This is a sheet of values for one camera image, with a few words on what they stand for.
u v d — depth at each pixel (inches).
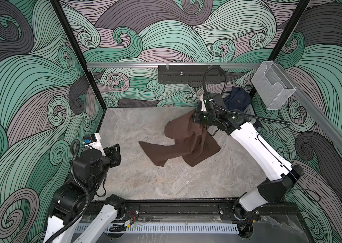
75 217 13.8
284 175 15.8
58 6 28.0
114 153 20.3
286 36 31.8
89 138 19.0
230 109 44.6
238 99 43.5
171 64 37.1
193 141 32.2
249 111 42.7
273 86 31.4
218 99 20.7
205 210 29.6
